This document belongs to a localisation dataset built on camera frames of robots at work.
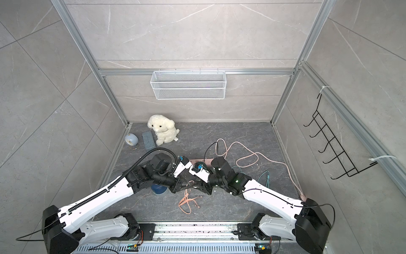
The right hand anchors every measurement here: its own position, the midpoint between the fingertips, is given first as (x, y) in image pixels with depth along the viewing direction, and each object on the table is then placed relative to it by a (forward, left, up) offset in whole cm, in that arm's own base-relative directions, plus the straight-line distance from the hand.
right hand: (194, 182), depth 73 cm
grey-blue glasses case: (+36, +34, -14) cm, 52 cm away
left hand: (-3, +1, +3) cm, 4 cm away
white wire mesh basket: (+60, +5, +14) cm, 62 cm away
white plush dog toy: (+36, +20, -1) cm, 41 cm away
